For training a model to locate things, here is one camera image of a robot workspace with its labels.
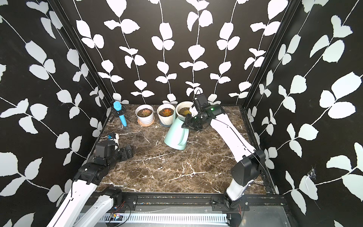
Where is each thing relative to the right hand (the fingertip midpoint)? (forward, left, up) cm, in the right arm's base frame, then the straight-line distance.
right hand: (181, 124), depth 76 cm
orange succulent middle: (+24, +13, -17) cm, 31 cm away
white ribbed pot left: (+18, +30, -17) cm, 39 cm away
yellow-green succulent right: (+23, -2, -16) cm, 28 cm away
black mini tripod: (+17, +46, -11) cm, 50 cm away
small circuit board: (-40, +33, -27) cm, 58 cm away
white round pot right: (+28, +1, -18) cm, 33 cm away
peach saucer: (+18, +29, -25) cm, 42 cm away
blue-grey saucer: (+18, +14, -25) cm, 34 cm away
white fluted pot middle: (+17, +13, -18) cm, 28 cm away
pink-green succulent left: (+24, +28, -17) cm, 40 cm away
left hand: (-9, +30, -8) cm, 33 cm away
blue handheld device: (+17, +43, -4) cm, 46 cm away
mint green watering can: (-4, +3, -6) cm, 8 cm away
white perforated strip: (-40, -11, -26) cm, 49 cm away
